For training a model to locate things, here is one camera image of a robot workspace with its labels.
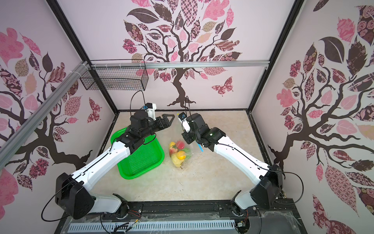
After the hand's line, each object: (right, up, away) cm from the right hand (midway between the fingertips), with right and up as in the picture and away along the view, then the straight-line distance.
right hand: (186, 128), depth 76 cm
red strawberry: (-9, -14, +11) cm, 20 cm away
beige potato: (-6, -19, +6) cm, 21 cm away
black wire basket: (-48, +35, +18) cm, 62 cm away
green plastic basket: (-24, -19, +18) cm, 35 cm away
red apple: (-4, -10, +5) cm, 12 cm away
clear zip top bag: (-4, -14, +4) cm, 16 cm away
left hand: (-8, +5, -1) cm, 9 cm away
